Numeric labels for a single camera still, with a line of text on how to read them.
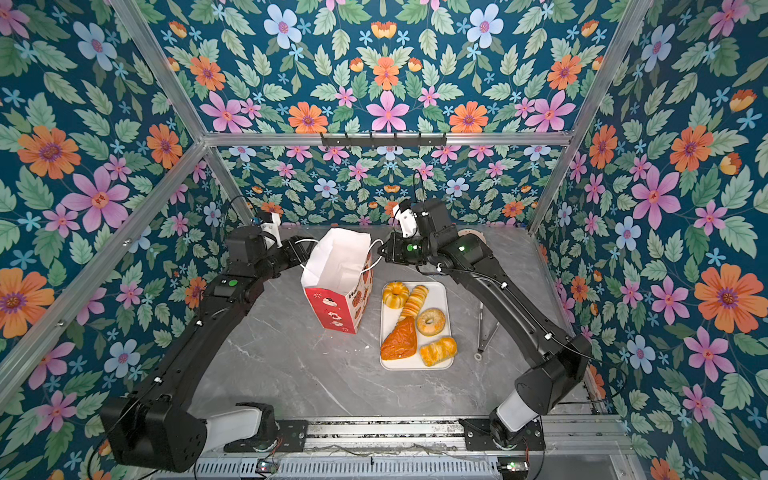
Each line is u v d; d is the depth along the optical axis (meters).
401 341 0.84
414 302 0.95
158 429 0.39
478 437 0.73
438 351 0.83
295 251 0.67
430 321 0.92
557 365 0.41
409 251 0.60
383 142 0.94
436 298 0.99
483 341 0.88
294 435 0.74
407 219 0.64
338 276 0.99
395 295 0.95
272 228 0.69
